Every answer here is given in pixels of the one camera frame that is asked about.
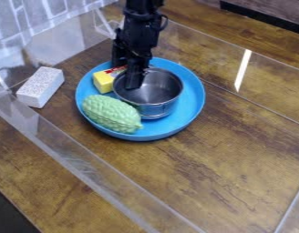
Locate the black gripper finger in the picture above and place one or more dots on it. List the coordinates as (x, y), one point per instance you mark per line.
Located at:
(135, 71)
(119, 55)

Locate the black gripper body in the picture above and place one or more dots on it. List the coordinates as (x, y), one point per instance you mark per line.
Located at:
(143, 24)

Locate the stainless steel pot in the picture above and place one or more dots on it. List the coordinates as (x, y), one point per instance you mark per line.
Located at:
(155, 98)

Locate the blue round tray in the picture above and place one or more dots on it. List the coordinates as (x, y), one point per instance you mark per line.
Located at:
(166, 126)

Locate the yellow butter box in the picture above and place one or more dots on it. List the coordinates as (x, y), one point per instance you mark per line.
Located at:
(104, 78)

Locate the green bumpy toy gourd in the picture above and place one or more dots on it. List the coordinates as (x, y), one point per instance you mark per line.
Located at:
(112, 114)

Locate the white speckled block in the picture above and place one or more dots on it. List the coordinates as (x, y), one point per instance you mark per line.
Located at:
(40, 86)

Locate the dark wooden furniture edge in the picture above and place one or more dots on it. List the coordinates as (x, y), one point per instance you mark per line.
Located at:
(275, 21)

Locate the clear acrylic barrier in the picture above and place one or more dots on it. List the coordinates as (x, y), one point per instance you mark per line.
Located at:
(222, 177)

